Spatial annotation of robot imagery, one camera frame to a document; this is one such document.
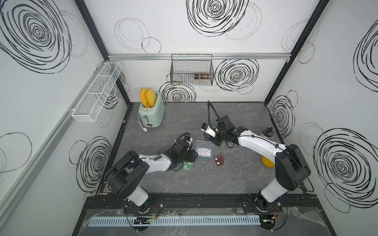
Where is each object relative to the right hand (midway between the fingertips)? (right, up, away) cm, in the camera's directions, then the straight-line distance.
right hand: (211, 135), depth 89 cm
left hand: (-9, -12, 0) cm, 15 cm away
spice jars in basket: (-6, +36, +3) cm, 37 cm away
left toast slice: (-44, +24, +7) cm, 51 cm away
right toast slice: (-39, +24, +10) cm, 47 cm away
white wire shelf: (-63, +17, -16) cm, 67 cm away
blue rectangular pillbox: (-3, -10, +5) cm, 12 cm away
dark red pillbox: (+5, -15, 0) cm, 16 cm away
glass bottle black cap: (+36, +2, +2) cm, 36 cm away
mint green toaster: (-38, +11, +8) cm, 40 cm away
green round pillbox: (-14, -18, -2) cm, 23 cm away
